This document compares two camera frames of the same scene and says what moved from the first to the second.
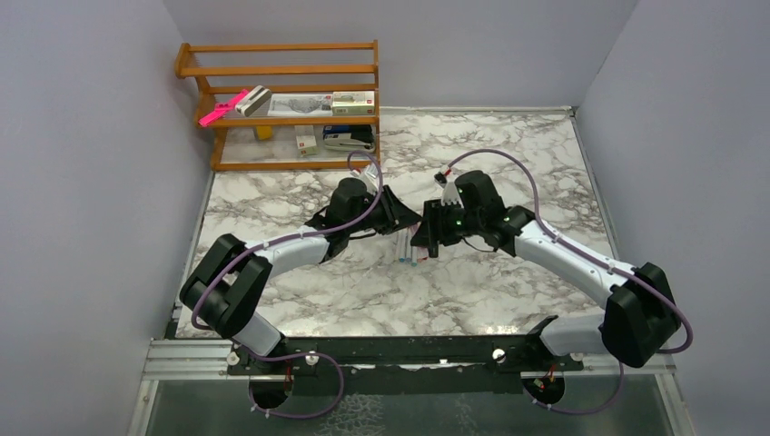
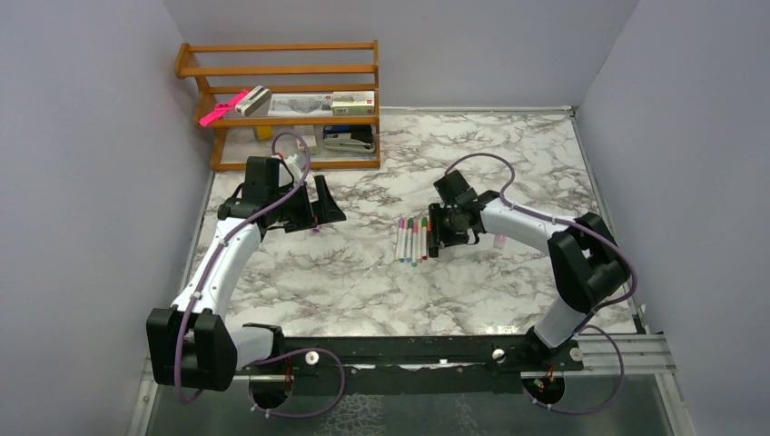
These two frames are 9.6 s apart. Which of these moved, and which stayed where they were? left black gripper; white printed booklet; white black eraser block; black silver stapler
Moved: left black gripper
Stayed: white printed booklet; white black eraser block; black silver stapler
